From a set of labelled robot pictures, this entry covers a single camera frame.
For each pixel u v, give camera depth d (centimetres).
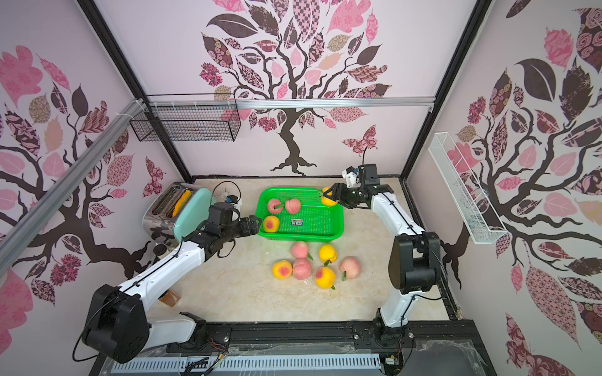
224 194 111
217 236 63
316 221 104
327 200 85
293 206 101
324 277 81
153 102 91
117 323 40
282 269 83
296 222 103
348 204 80
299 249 90
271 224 95
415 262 47
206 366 72
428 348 72
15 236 50
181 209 89
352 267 84
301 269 83
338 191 79
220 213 63
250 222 77
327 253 88
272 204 103
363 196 66
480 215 66
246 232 75
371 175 71
